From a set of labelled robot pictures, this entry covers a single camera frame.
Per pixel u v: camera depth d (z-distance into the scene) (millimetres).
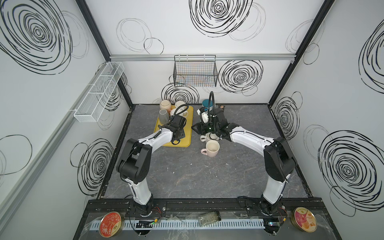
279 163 477
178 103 1125
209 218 680
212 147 908
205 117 788
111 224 666
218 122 694
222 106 1188
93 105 738
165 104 1088
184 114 1077
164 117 1012
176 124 742
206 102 1151
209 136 796
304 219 679
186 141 970
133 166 476
